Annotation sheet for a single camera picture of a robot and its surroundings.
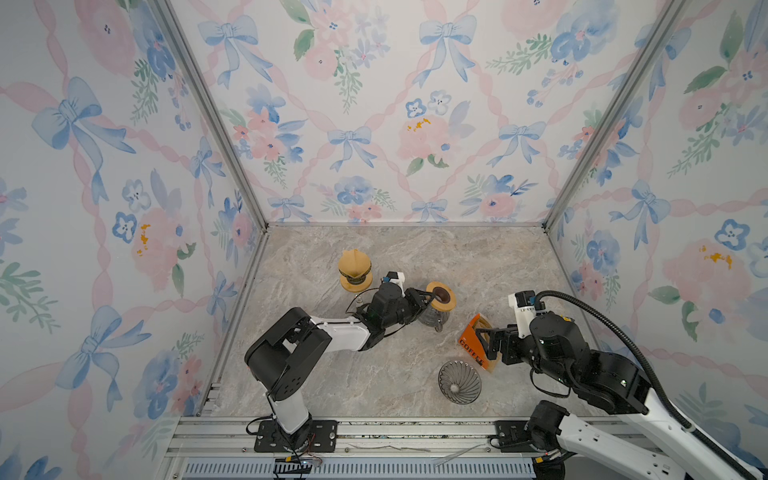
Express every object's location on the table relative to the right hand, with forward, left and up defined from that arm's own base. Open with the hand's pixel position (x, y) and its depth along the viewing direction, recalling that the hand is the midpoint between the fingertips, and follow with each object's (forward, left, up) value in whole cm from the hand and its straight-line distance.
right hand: (490, 328), depth 69 cm
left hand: (+13, +10, -7) cm, 18 cm away
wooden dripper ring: (+16, +33, -9) cm, 38 cm away
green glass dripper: (+18, +32, -7) cm, 38 cm away
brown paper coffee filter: (+24, +34, -6) cm, 42 cm away
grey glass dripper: (-6, +4, -20) cm, 21 cm away
